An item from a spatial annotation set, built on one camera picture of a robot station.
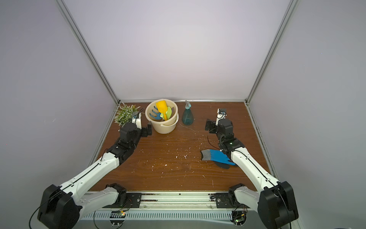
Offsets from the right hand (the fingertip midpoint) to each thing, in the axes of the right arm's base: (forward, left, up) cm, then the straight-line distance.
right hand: (216, 116), depth 80 cm
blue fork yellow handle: (+11, +38, -13) cm, 42 cm away
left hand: (-3, +41, 0) cm, 41 cm away
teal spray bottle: (+14, +17, -20) cm, 30 cm away
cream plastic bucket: (-3, +33, -7) cm, 34 cm away
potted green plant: (+5, +56, -4) cm, 57 cm away
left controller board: (-47, +52, -26) cm, 75 cm away
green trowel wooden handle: (+13, +31, -13) cm, 36 cm away
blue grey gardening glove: (-15, -2, -20) cm, 26 cm away
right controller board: (-45, -10, -24) cm, 52 cm away
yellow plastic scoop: (+15, +36, -8) cm, 39 cm away
